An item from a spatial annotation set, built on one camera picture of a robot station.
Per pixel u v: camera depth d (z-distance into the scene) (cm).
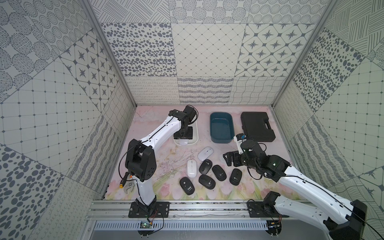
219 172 85
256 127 100
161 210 73
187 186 80
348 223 38
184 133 75
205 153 92
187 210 76
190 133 79
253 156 55
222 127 105
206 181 81
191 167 86
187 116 69
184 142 86
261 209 72
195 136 98
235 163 66
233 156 66
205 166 88
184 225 70
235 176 82
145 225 72
